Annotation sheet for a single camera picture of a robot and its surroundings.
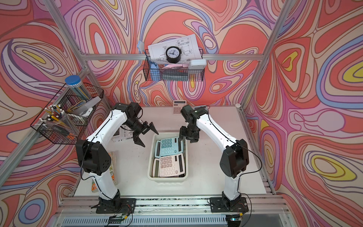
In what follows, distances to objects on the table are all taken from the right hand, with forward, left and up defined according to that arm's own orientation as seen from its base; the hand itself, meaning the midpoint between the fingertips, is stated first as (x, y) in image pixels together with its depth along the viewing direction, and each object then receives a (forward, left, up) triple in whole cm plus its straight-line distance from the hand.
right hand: (185, 143), depth 81 cm
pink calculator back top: (+45, +5, -12) cm, 47 cm away
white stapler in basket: (+11, +52, +20) cm, 57 cm away
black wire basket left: (+18, +65, +21) cm, 70 cm away
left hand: (+3, +18, +4) cm, 19 cm away
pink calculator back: (-11, +8, -5) cm, 15 cm away
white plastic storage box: (+6, +19, -1) cm, 20 cm away
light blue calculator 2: (-1, +17, -6) cm, 18 cm away
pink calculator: (-12, +17, -6) cm, 21 cm away
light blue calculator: (+1, +11, -5) cm, 13 cm away
